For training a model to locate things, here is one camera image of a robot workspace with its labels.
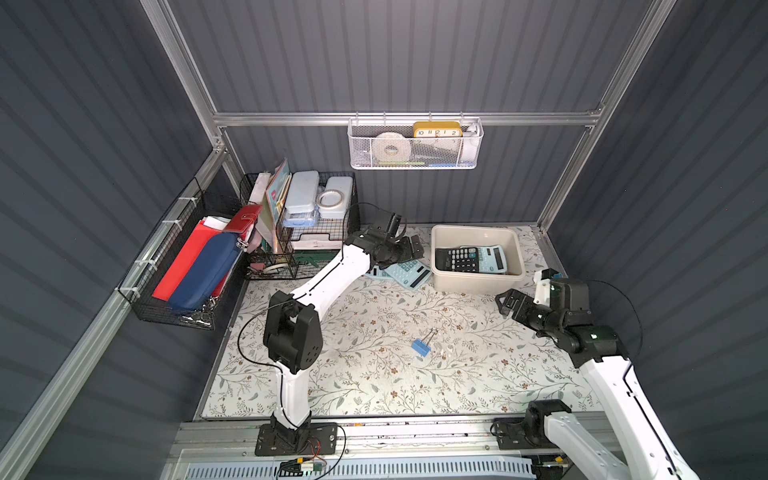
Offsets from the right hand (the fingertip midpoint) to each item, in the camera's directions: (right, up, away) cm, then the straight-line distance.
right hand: (516, 311), depth 76 cm
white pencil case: (-61, +33, +18) cm, 71 cm away
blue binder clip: (-23, -13, +13) cm, 29 cm away
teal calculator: (-36, +8, +28) cm, 47 cm away
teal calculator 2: (-25, +8, +26) cm, 37 cm away
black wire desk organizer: (-59, +25, +15) cm, 66 cm away
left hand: (-25, +15, +11) cm, 31 cm away
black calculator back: (-10, +13, +23) cm, 28 cm away
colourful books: (-69, +30, +17) cm, 77 cm away
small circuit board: (-55, -36, -6) cm, 66 cm away
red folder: (-70, +22, 0) cm, 74 cm away
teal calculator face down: (+2, +13, +23) cm, 26 cm away
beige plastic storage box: (-8, +5, +24) cm, 26 cm away
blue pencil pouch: (-74, +11, -9) cm, 76 cm away
